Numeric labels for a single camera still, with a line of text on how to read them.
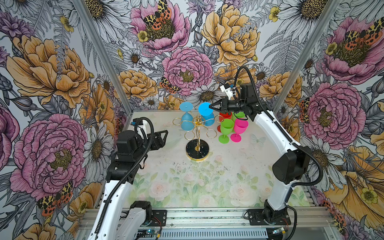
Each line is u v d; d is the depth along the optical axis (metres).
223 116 0.93
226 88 0.73
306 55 0.89
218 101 0.73
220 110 0.70
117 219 0.43
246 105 0.64
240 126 0.92
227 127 0.94
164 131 0.66
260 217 0.73
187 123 0.91
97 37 0.82
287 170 0.48
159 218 0.74
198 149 0.97
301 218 0.77
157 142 0.62
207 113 0.75
